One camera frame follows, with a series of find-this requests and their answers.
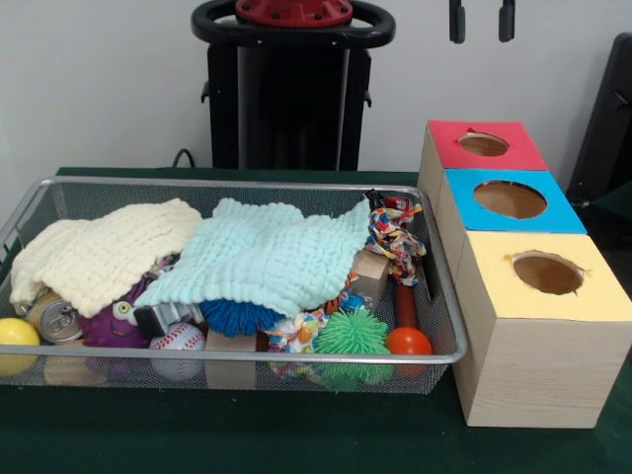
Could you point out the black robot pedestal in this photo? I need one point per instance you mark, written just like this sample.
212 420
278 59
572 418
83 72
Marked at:
291 108

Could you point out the green spiky rubber ball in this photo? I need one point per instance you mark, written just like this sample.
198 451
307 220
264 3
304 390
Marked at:
350 333

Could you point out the red ball-headed stick toy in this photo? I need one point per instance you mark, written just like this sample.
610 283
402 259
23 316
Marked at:
409 341

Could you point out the purple monster plush toy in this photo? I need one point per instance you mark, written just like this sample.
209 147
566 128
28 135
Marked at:
106 331

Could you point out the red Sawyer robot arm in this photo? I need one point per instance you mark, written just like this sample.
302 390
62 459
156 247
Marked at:
293 14

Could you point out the black upright panel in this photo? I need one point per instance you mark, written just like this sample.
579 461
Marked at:
602 123

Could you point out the yellow ball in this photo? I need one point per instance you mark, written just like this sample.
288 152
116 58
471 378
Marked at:
17 332

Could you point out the light blue waffle cloth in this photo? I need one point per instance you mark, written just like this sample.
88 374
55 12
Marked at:
266 257

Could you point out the dark green side-table cloth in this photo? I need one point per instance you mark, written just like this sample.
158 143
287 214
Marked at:
614 217

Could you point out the cream waffle cloth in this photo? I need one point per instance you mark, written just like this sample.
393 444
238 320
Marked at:
99 252

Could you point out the shallow silver mesh bin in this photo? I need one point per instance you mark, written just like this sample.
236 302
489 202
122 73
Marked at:
271 195

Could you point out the silver drink can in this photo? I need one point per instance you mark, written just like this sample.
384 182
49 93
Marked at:
56 321

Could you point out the white baseball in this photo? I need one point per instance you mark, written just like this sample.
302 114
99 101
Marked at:
178 338

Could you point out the blue spiky rubber ball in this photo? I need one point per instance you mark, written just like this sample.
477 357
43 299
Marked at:
232 316

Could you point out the dark green tablecloth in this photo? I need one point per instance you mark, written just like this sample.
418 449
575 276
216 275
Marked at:
296 434

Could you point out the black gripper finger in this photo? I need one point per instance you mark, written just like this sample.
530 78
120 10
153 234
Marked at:
507 22
457 22

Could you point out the wooden box with three holes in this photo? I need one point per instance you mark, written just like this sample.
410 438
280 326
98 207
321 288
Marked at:
533 370

